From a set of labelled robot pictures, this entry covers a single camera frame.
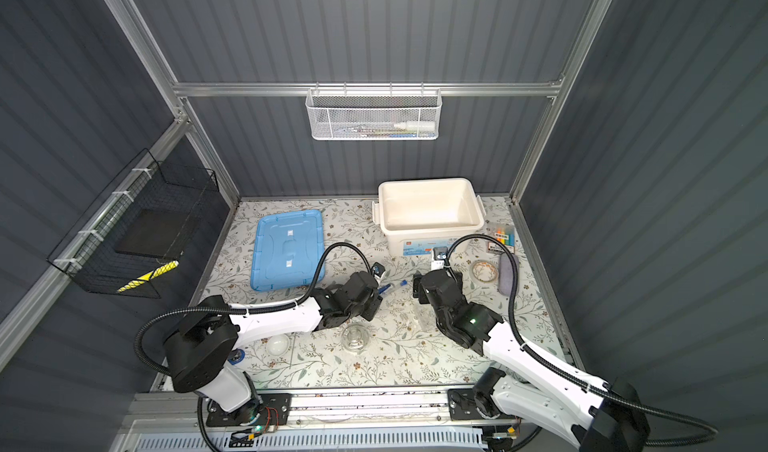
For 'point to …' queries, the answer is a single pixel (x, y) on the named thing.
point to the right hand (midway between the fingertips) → (434, 274)
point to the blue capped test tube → (403, 282)
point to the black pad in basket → (154, 232)
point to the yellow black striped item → (145, 278)
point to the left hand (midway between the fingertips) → (377, 295)
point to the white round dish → (278, 345)
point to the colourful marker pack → (505, 235)
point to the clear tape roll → (484, 271)
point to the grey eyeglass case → (506, 274)
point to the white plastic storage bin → (418, 216)
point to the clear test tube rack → (425, 317)
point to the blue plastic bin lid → (287, 250)
